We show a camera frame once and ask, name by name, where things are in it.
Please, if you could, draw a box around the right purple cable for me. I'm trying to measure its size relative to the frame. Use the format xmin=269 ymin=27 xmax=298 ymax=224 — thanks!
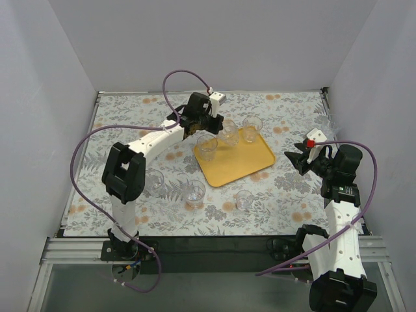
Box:
xmin=255 ymin=140 xmax=380 ymax=277

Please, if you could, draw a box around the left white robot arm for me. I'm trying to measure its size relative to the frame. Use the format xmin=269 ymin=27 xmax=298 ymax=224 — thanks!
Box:
xmin=101 ymin=92 xmax=226 ymax=259

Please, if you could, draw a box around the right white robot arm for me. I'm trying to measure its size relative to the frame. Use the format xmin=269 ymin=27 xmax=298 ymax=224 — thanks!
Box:
xmin=285 ymin=140 xmax=378 ymax=311

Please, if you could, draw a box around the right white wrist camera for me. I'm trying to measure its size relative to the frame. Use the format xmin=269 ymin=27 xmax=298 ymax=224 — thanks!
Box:
xmin=306 ymin=128 xmax=328 ymax=164

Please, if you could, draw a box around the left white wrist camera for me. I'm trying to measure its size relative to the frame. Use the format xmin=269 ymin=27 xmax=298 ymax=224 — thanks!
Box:
xmin=209 ymin=92 xmax=227 ymax=118

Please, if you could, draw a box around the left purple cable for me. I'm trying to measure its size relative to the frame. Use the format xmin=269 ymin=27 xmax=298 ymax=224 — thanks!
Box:
xmin=70 ymin=69 xmax=214 ymax=293

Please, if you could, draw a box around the small clear glass front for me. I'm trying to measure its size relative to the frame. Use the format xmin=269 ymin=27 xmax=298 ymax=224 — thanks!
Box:
xmin=236 ymin=190 xmax=254 ymax=210

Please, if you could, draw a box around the purple cable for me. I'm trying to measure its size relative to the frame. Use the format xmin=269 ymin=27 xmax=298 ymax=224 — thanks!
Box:
xmin=255 ymin=140 xmax=380 ymax=277
xmin=70 ymin=69 xmax=214 ymax=293

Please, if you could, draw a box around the floral patterned table mat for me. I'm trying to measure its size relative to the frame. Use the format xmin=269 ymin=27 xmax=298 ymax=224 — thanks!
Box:
xmin=62 ymin=92 xmax=328 ymax=237

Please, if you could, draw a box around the aluminium frame rail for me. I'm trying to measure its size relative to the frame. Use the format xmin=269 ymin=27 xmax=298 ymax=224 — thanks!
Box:
xmin=40 ymin=235 xmax=391 ymax=264

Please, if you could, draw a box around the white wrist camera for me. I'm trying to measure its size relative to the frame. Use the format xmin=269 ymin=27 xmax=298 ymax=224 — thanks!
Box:
xmin=209 ymin=92 xmax=227 ymax=118
xmin=306 ymin=128 xmax=328 ymax=164

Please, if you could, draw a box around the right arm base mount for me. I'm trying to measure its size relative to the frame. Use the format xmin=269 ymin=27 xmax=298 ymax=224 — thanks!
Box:
xmin=266 ymin=235 xmax=304 ymax=262

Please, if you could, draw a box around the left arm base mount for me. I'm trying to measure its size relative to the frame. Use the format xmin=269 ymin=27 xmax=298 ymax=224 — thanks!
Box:
xmin=100 ymin=240 xmax=155 ymax=262

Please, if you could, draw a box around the yellow plastic tray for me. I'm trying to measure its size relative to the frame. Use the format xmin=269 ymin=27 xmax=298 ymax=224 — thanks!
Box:
xmin=193 ymin=128 xmax=276 ymax=187

